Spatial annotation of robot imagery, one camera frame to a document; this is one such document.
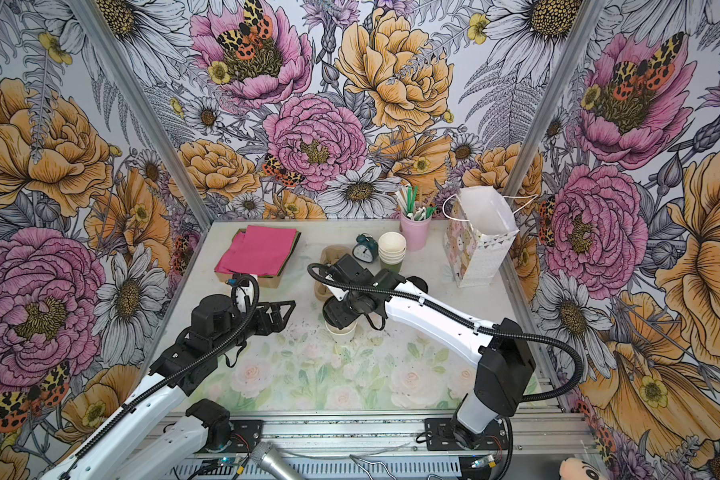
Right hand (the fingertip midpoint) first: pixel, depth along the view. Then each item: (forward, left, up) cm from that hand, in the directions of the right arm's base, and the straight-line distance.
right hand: (345, 316), depth 78 cm
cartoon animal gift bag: (+21, -38, +9) cm, 44 cm away
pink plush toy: (-32, -49, -10) cm, 59 cm away
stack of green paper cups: (+24, -14, -1) cm, 27 cm away
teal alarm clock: (+31, -6, -9) cm, 33 cm away
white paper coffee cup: (-2, +1, -8) cm, 8 cm away
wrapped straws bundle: (+42, -21, +1) cm, 47 cm away
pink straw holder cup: (+34, -23, -5) cm, 42 cm away
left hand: (0, +16, +2) cm, 16 cm away
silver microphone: (-29, +17, -12) cm, 35 cm away
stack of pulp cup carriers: (+30, +7, -11) cm, 33 cm away
